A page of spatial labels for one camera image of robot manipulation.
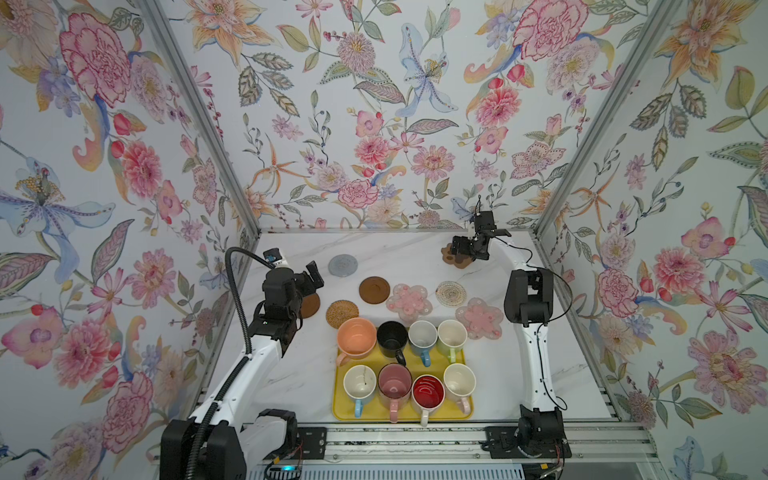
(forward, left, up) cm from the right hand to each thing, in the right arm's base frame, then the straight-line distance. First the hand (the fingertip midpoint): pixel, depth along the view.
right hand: (462, 248), depth 114 cm
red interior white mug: (-53, +16, 0) cm, 55 cm away
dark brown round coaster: (-19, +32, -2) cm, 38 cm away
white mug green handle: (-37, +8, +2) cm, 38 cm away
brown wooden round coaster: (-26, +54, -2) cm, 60 cm away
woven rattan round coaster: (-29, +43, -1) cm, 52 cm away
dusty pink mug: (-51, +25, 0) cm, 57 cm away
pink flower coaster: (-24, +20, -2) cm, 31 cm away
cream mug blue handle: (-52, +34, 0) cm, 62 cm away
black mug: (-40, +26, +4) cm, 47 cm away
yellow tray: (-55, +29, +10) cm, 63 cm away
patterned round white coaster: (-21, +7, 0) cm, 22 cm away
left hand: (-28, +49, +21) cm, 61 cm away
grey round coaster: (-9, +45, -1) cm, 46 cm away
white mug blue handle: (-38, +17, +2) cm, 41 cm away
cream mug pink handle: (-50, +7, 0) cm, 51 cm away
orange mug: (-39, +36, +3) cm, 53 cm away
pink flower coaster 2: (-30, -3, -2) cm, 30 cm away
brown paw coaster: (-6, +1, 0) cm, 6 cm away
